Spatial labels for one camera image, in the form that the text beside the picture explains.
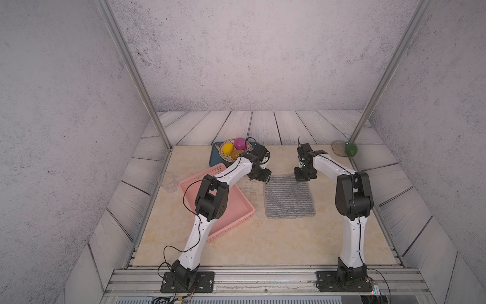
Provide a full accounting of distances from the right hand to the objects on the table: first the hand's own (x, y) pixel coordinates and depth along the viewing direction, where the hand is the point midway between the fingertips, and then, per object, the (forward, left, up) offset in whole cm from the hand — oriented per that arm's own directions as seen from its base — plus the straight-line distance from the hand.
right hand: (302, 177), depth 101 cm
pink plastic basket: (-16, +33, -3) cm, 36 cm away
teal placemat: (+16, +49, -2) cm, 52 cm away
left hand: (-1, +18, +1) cm, 18 cm away
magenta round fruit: (+20, +33, +6) cm, 39 cm away
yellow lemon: (+21, +41, +1) cm, 46 cm away
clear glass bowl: (+25, -28, -4) cm, 38 cm away
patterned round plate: (+16, +41, -3) cm, 44 cm away
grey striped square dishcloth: (-9, +10, -4) cm, 14 cm away
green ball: (+22, -34, -3) cm, 41 cm away
